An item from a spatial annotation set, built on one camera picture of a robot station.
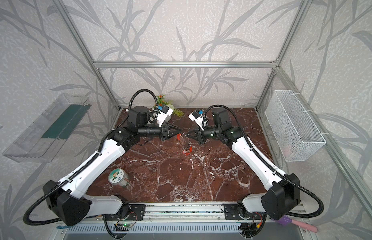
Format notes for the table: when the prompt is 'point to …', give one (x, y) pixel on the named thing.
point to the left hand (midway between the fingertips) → (181, 127)
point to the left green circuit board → (124, 225)
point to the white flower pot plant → (160, 101)
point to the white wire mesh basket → (297, 136)
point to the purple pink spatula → (285, 221)
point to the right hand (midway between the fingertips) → (188, 129)
